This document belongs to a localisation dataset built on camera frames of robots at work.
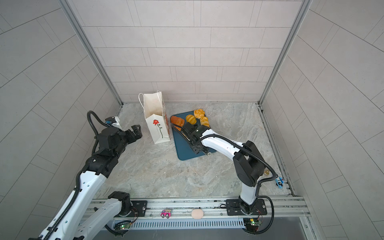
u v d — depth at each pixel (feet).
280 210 2.33
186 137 2.28
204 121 3.32
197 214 2.24
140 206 2.36
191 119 3.34
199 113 3.45
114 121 2.03
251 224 2.23
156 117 2.58
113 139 1.72
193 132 2.05
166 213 2.23
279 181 2.53
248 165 1.49
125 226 2.11
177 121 3.32
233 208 2.32
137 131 2.15
